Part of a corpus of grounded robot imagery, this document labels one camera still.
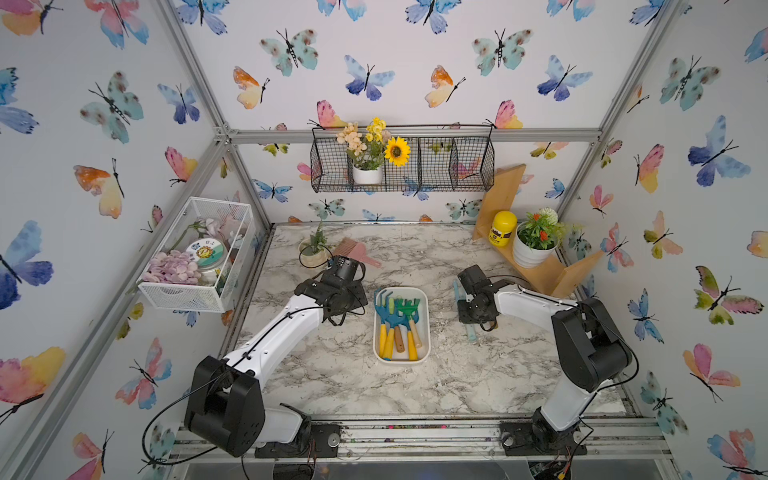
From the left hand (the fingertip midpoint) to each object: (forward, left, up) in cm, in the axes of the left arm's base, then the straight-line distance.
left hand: (362, 294), depth 85 cm
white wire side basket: (+12, +33, +17) cm, 39 cm away
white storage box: (-4, -11, -13) cm, 17 cm away
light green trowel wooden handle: (-9, -16, -11) cm, 21 cm away
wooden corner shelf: (+34, -46, +8) cm, 58 cm away
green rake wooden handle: (+2, -14, -12) cm, 18 cm away
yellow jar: (+24, -46, +3) cm, 52 cm away
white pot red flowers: (+13, -51, +7) cm, 53 cm away
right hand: (0, -33, -12) cm, 35 cm away
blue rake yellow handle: (-1, -5, -10) cm, 12 cm away
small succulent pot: (+22, +18, -6) cm, 29 cm away
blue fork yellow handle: (-3, -8, -11) cm, 14 cm away
